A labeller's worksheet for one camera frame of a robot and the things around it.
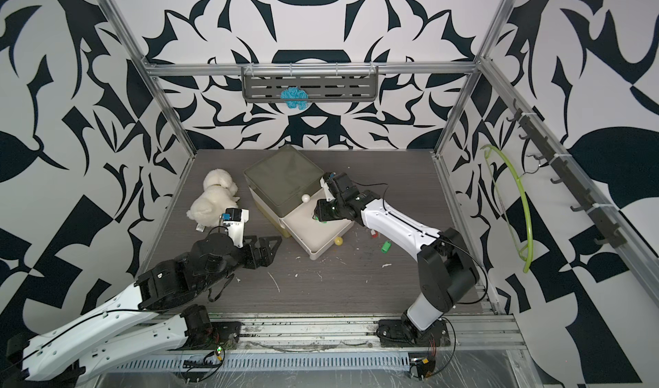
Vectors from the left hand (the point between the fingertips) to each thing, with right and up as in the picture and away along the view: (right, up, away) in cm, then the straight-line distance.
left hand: (269, 234), depth 69 cm
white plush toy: (-24, +9, +25) cm, 36 cm away
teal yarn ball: (+4, +44, +22) cm, 50 cm away
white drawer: (+12, -5, +17) cm, 21 cm away
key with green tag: (+36, -10, +23) cm, 43 cm away
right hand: (+12, +5, +17) cm, 21 cm away
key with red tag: (+32, -6, +26) cm, 42 cm away
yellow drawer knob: (+19, -5, +14) cm, 24 cm away
